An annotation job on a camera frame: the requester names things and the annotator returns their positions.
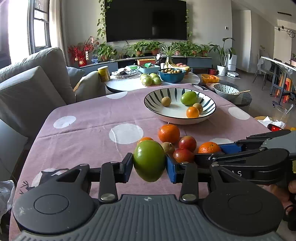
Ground red apple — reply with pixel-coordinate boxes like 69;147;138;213
178;136;197;152
173;149;195;163

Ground green apple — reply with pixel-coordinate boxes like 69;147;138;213
133;140;166;182
181;91;198;106

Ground large orange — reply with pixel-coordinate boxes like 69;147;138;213
158;123;180;144

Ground small orange tangerine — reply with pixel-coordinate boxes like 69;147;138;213
186;106;200;118

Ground brown kiwi fruit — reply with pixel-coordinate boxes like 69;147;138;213
161;96;171;107

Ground small orange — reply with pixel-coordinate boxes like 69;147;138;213
137;137;153;145

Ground pink polka dot tablecloth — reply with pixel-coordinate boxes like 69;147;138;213
16;88;267;240

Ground dark round side table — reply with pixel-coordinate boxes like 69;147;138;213
201;80;252;107

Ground small striped bowl with spoon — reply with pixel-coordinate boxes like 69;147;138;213
213;84;250;100

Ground blue striped white bowl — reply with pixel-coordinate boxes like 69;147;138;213
144;87;217;125

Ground yellow basket of oranges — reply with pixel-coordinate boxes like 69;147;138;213
201;74;220;83

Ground white round coffee table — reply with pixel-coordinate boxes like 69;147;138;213
105;72;201;93

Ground blue bowl of kiwis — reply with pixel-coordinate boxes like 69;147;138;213
159;68;186;83

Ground grey tv cabinet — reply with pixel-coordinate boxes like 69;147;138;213
80;56;213;74

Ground tall potted plant white pot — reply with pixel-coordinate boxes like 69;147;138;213
209;37;236;76

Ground plate of green apples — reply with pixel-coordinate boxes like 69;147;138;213
140;73;162;86

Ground yellow tin can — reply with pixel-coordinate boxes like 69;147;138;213
97;66;110;82

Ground banana bunch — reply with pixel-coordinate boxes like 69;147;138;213
164;57;190;72

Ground grey sofa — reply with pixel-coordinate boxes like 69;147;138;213
0;47;107;140

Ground red flower decoration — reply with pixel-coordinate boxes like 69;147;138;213
68;36;98;67

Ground black wall television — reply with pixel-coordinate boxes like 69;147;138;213
105;0;187;42

